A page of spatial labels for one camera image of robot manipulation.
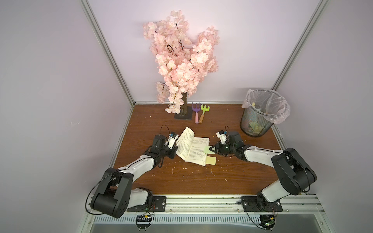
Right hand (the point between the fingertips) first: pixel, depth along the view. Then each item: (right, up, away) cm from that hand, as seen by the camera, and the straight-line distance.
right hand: (211, 144), depth 88 cm
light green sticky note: (-3, -4, -1) cm, 5 cm away
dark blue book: (-13, -4, +4) cm, 14 cm away
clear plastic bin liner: (+38, +26, +4) cm, 47 cm away
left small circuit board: (-37, -36, -17) cm, 54 cm away
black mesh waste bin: (+24, +18, 0) cm, 30 cm away
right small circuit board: (+25, -35, -18) cm, 47 cm away
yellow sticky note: (0, -10, 0) cm, 10 cm away
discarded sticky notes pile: (+28, +12, +2) cm, 30 cm away
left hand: (-22, -1, +2) cm, 22 cm away
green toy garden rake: (-2, +23, +29) cm, 38 cm away
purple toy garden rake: (-8, +23, +29) cm, 38 cm away
